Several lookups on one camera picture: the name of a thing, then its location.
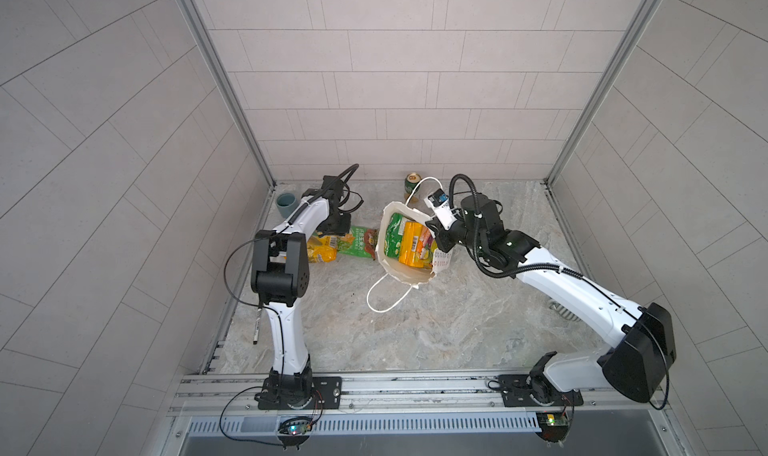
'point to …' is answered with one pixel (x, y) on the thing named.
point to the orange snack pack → (417, 245)
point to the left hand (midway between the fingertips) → (347, 224)
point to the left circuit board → (296, 426)
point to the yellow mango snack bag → (322, 249)
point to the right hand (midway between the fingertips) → (426, 222)
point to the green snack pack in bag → (393, 235)
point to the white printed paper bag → (400, 272)
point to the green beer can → (411, 180)
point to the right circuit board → (554, 425)
